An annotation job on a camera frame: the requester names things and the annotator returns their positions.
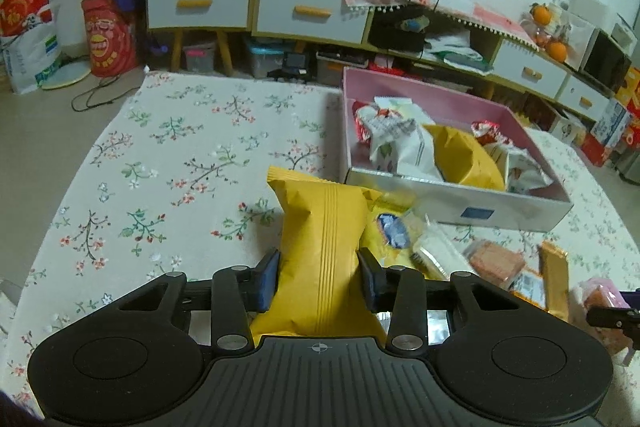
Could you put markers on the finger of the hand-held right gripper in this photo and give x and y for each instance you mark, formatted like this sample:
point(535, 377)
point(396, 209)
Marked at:
point(612, 319)

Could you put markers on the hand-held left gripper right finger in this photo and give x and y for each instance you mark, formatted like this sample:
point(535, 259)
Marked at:
point(371, 282)

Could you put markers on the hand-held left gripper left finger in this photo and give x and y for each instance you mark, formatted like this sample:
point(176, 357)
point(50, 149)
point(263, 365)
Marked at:
point(265, 282)

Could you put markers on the pink snack packet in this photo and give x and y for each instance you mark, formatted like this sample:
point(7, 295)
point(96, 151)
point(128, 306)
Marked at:
point(602, 302)

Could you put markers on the plain yellow snack packet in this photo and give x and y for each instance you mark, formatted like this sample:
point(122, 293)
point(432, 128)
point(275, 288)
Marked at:
point(465, 162)
point(320, 257)

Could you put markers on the pink wafer packet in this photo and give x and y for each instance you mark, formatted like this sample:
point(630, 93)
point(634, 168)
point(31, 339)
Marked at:
point(495, 262)

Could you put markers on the pink cardboard box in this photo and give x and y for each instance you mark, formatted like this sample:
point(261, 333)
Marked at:
point(505, 217)

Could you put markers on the cream white long snack packet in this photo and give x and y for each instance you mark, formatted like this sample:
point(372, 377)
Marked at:
point(402, 109)

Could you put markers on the yellow packet with blue label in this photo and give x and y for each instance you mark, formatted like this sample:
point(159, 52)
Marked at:
point(387, 227)

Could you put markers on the gold snack packet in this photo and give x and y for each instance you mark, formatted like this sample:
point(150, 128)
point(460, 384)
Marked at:
point(555, 282)

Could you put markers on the silver foil packet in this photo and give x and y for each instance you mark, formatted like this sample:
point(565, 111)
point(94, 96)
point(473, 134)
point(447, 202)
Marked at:
point(430, 327)

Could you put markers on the clear rice cracker packet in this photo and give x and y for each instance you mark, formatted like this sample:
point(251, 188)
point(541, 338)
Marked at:
point(440, 252)

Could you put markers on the white grey-print snack packet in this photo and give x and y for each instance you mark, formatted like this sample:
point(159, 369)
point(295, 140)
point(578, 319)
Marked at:
point(525, 172)
point(405, 152)

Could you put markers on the floral tablecloth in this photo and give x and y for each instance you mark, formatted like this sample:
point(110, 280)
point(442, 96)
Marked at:
point(175, 167)

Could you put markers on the red and white snack packet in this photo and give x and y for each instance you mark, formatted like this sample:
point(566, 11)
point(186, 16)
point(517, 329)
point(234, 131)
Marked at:
point(367, 122)

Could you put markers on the red cartoon-print snack packet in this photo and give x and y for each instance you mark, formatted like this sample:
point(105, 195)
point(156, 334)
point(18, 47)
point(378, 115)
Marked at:
point(487, 132)

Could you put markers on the printed cardboard cartons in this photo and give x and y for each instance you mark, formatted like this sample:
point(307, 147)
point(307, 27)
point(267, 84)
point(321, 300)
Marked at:
point(617, 117)

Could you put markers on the grey storage box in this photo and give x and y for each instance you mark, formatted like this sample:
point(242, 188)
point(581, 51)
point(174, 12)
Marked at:
point(342, 69)

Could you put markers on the blue-lid storage box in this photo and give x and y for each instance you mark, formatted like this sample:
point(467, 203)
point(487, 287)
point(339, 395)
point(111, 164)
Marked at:
point(264, 59)

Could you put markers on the clear storage box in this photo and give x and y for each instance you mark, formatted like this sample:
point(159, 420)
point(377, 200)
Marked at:
point(200, 59)

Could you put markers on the stack of papers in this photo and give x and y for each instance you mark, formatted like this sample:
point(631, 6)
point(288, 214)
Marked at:
point(457, 52)

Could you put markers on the black bag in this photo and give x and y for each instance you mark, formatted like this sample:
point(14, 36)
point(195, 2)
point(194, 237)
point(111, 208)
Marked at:
point(397, 34)

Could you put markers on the white microwave oven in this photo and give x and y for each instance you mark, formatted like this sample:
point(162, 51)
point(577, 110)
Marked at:
point(602, 52)

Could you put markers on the wooden cabinet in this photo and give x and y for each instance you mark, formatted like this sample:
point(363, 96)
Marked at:
point(255, 7)

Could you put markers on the orange fruit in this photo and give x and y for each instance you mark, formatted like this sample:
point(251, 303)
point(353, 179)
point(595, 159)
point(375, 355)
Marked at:
point(541, 13)
point(556, 50)

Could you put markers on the round white disc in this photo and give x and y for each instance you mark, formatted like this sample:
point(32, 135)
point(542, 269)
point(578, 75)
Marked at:
point(65, 76)

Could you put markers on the red printed bag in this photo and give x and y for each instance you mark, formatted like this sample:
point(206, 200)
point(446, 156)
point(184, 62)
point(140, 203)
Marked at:
point(107, 37)

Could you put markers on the white plastic shopping bag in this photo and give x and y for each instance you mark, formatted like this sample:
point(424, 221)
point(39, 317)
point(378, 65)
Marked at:
point(30, 62)

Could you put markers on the red gift bag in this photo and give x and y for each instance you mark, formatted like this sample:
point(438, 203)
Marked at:
point(20, 9)

